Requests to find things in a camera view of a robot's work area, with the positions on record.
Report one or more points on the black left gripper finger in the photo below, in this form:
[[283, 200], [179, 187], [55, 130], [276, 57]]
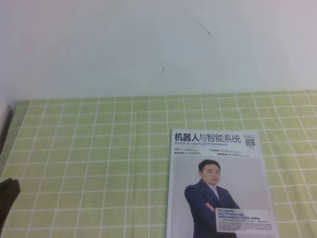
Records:
[[9, 191]]

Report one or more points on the white robotics magazine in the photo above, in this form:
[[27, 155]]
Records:
[[218, 186]]

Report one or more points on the green checked tablecloth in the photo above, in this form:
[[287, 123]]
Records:
[[98, 167]]

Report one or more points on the white box at left edge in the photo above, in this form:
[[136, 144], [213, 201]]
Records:
[[5, 120]]

